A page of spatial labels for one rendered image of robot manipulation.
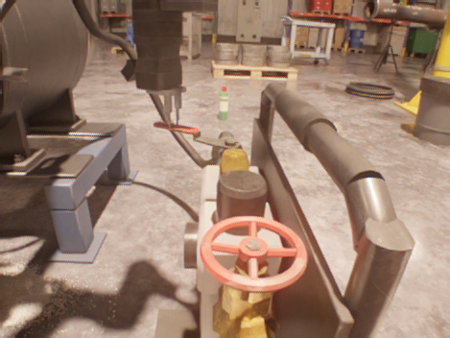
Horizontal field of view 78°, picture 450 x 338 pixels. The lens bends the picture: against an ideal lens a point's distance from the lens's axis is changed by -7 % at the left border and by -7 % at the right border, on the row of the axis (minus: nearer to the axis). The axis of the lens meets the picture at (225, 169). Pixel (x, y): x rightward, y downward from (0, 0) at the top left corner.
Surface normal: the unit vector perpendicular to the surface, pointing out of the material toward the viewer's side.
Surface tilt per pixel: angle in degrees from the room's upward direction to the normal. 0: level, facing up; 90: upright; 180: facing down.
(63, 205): 90
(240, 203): 90
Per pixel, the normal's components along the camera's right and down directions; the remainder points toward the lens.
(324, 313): -1.00, -0.02
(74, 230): 0.04, 0.44
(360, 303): -0.68, 0.28
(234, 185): 0.04, -0.90
